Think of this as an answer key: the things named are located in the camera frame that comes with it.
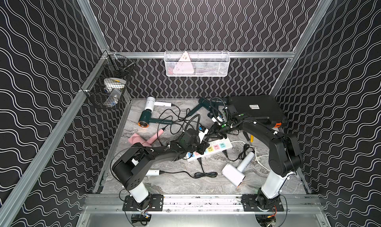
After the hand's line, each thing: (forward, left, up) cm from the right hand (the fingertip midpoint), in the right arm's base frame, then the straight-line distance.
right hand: (207, 135), depth 86 cm
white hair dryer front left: (-18, +30, -10) cm, 36 cm away
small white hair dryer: (+33, +41, -6) cm, 53 cm away
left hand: (-4, -1, -3) cm, 5 cm away
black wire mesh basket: (+17, +56, +21) cm, 62 cm away
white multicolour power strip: (-2, -5, -11) cm, 12 cm away
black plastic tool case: (+26, -41, -5) cm, 49 cm away
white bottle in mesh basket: (+12, +53, +16) cm, 57 cm away
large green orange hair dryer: (+18, +42, -8) cm, 46 cm away
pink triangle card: (+34, +14, +24) cm, 44 cm away
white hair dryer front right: (-19, -14, -9) cm, 26 cm away
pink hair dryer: (+1, +44, -7) cm, 45 cm away
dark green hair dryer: (+34, +1, -7) cm, 35 cm away
